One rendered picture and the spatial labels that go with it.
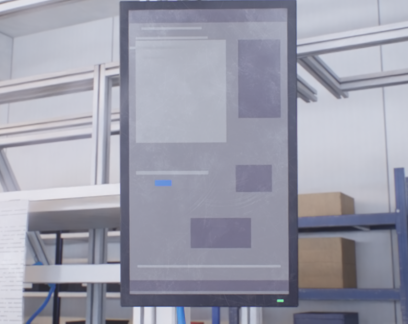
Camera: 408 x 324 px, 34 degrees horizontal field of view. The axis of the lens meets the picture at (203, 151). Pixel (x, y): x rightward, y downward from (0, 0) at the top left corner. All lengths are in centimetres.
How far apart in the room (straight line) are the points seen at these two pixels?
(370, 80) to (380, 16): 266
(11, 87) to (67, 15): 363
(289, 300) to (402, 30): 106
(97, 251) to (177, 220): 106
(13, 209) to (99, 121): 69
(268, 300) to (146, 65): 44
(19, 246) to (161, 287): 53
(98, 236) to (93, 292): 17
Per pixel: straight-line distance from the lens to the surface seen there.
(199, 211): 111
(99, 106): 223
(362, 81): 241
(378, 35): 198
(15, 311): 158
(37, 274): 168
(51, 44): 638
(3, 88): 252
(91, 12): 598
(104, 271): 156
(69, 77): 233
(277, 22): 113
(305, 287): 433
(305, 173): 488
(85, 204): 161
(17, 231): 159
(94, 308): 215
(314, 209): 435
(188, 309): 142
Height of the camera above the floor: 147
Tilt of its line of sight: 11 degrees up
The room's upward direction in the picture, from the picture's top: straight up
